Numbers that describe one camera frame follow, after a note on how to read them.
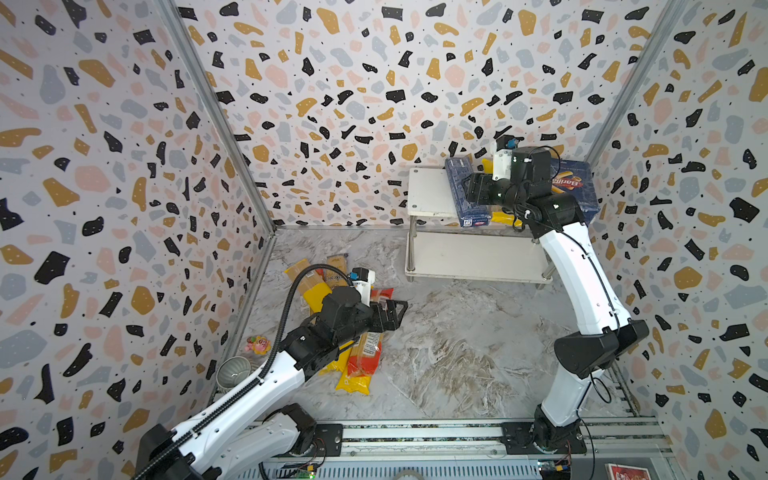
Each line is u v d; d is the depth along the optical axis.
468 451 0.73
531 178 0.52
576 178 0.78
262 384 0.46
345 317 0.56
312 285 0.98
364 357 0.82
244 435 0.54
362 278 0.65
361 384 0.81
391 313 0.65
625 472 0.69
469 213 0.73
